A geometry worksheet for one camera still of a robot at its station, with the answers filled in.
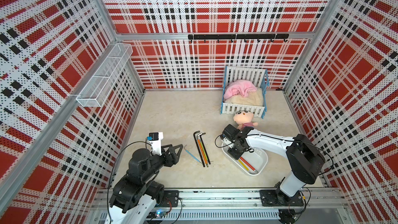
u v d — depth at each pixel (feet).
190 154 2.91
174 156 1.95
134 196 1.51
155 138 1.92
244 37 2.96
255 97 3.43
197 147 2.98
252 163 2.71
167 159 1.90
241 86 3.26
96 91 2.29
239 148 2.35
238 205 2.40
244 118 3.14
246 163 2.71
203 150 2.96
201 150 2.97
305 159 1.47
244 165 2.75
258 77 3.58
